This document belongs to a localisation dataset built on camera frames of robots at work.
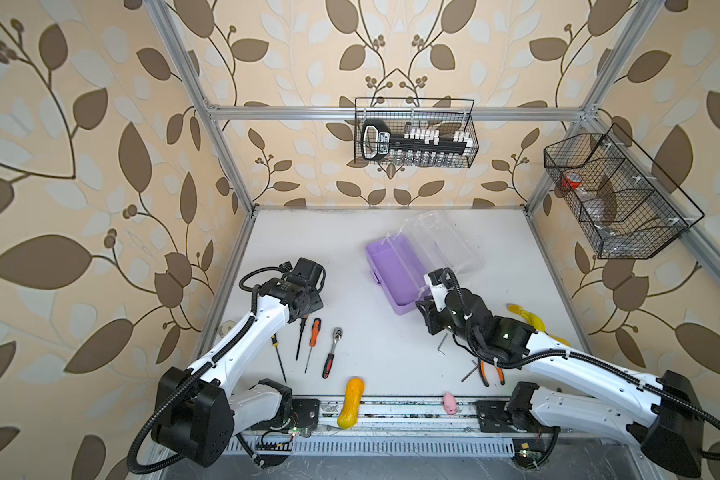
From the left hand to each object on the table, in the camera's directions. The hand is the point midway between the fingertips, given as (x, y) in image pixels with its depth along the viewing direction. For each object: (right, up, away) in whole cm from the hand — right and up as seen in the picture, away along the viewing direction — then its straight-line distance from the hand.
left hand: (311, 301), depth 83 cm
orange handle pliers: (+47, -19, -2) cm, 51 cm away
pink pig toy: (+37, -25, -7) cm, 45 cm away
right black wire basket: (+80, +26, -9) cm, 85 cm away
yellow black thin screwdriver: (-11, -14, +4) cm, 18 cm away
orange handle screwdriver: (0, -12, +4) cm, 12 cm away
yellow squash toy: (+11, -25, -12) cm, 30 cm away
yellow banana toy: (+65, -7, +3) cm, 65 cm away
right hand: (+30, +1, -6) cm, 31 cm away
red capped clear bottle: (+77, +35, +6) cm, 85 cm away
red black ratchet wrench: (+7, -11, +4) cm, 13 cm away
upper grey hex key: (+37, -13, +3) cm, 40 cm away
